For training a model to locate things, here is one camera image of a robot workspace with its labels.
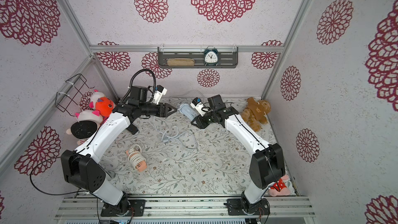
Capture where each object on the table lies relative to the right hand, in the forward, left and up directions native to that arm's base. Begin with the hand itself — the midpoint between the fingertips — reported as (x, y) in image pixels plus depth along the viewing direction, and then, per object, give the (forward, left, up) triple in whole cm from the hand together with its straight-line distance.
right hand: (195, 118), depth 83 cm
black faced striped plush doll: (-5, +59, -2) cm, 59 cm away
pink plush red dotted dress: (-30, -42, -18) cm, 54 cm away
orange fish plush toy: (+7, +54, 0) cm, 54 cm away
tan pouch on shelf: (+28, +9, +16) cm, 34 cm away
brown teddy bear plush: (+16, -38, -15) cm, 44 cm away
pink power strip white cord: (-17, +32, -14) cm, 39 cm away
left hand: (0, +11, +6) cm, 13 cm away
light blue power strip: (+1, +3, +4) cm, 6 cm away
